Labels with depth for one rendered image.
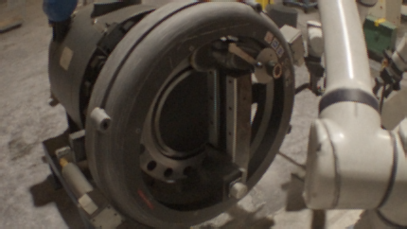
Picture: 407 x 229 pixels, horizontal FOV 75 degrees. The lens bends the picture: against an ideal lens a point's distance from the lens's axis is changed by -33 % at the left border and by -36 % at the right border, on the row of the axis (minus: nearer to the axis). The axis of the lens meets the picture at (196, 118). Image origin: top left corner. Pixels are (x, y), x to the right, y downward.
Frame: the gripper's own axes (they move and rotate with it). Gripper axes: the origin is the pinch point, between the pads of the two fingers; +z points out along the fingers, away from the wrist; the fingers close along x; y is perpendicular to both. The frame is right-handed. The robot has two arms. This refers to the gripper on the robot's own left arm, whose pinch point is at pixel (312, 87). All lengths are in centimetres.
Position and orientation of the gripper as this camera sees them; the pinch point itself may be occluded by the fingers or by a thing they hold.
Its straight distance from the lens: 168.0
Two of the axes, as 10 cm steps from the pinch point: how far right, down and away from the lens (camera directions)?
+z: 0.0, 8.7, 5.0
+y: 9.8, -1.0, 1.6
